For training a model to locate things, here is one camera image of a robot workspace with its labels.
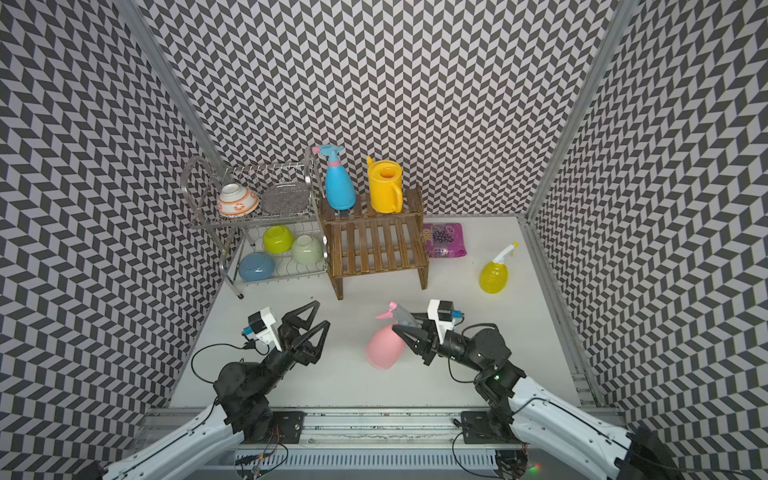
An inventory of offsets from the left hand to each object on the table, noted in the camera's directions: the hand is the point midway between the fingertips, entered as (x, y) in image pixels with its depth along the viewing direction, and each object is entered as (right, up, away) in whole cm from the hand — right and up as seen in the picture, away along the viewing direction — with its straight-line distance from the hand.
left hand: (325, 315), depth 65 cm
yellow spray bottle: (+46, +6, +26) cm, 53 cm away
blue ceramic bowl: (-28, +9, +26) cm, 39 cm away
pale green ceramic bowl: (-14, +14, +31) cm, 37 cm away
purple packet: (+32, +17, +40) cm, 54 cm away
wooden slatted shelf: (+4, +17, +29) cm, 34 cm away
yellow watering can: (+13, +30, +12) cm, 35 cm away
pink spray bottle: (+13, -7, -1) cm, 15 cm away
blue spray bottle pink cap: (0, +30, +16) cm, 34 cm away
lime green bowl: (-25, +17, +35) cm, 47 cm away
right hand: (+16, -2, 0) cm, 16 cm away
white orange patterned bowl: (-27, +28, +14) cm, 41 cm away
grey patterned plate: (-15, +29, +17) cm, 36 cm away
